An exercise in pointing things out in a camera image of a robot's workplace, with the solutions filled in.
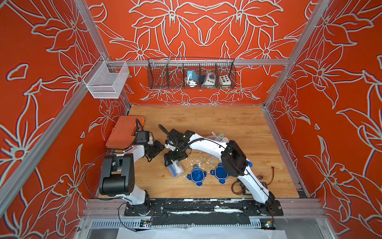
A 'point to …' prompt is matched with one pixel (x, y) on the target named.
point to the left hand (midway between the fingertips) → (162, 147)
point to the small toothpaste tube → (213, 133)
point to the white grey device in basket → (210, 78)
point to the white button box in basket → (225, 80)
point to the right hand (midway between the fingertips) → (167, 163)
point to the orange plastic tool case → (122, 135)
